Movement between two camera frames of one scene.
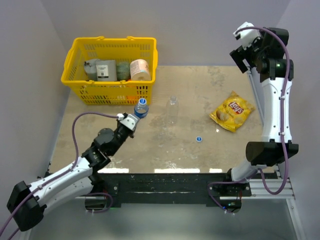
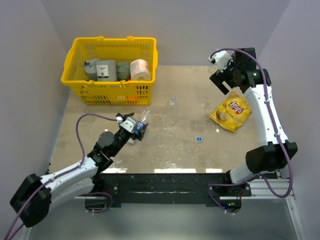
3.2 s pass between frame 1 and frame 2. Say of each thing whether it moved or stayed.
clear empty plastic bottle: stayed
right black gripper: moved
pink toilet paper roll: stayed
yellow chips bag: stayed
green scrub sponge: stayed
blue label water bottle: moved
